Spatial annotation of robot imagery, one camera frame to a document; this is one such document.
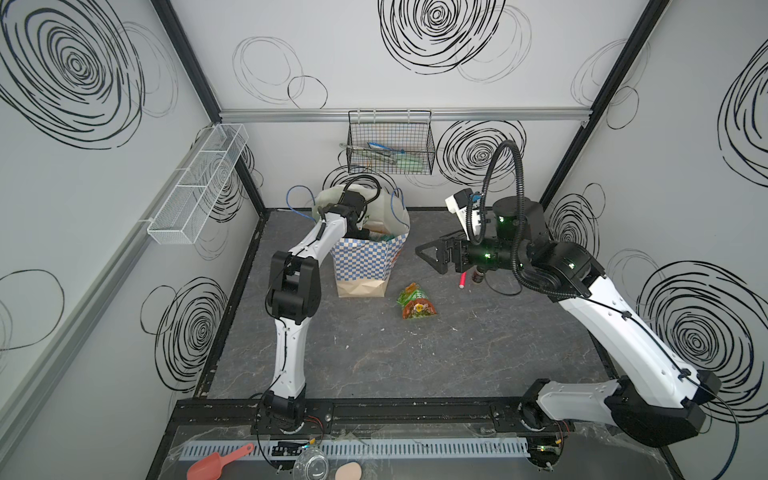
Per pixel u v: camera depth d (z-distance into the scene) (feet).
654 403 1.28
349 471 2.16
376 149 2.99
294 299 1.89
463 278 3.25
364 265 2.78
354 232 2.41
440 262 1.72
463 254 1.72
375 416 2.47
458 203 1.75
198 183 2.37
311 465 2.23
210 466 2.16
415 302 2.89
